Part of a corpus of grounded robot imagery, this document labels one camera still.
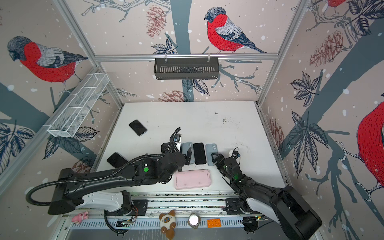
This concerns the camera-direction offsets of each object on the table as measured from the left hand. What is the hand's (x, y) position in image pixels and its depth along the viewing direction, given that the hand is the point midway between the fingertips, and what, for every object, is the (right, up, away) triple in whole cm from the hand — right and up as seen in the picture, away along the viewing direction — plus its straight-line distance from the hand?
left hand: (183, 147), depth 69 cm
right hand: (+16, -11, +18) cm, 26 cm away
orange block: (+15, -35, 0) cm, 38 cm away
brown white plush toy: (-7, -34, -2) cm, 35 cm away
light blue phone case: (+16, -6, +27) cm, 32 cm away
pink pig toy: (-51, -34, +1) cm, 61 cm away
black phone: (-38, +7, +39) cm, 55 cm away
